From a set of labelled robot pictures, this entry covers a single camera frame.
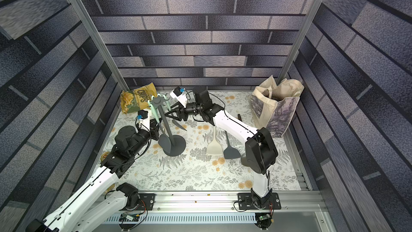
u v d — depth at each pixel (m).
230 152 0.88
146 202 0.73
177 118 0.69
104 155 0.77
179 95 0.67
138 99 1.04
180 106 0.68
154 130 0.64
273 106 0.78
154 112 0.63
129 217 0.71
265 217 0.73
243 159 0.85
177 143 0.95
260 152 0.45
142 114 0.60
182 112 0.67
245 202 0.73
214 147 0.90
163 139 0.75
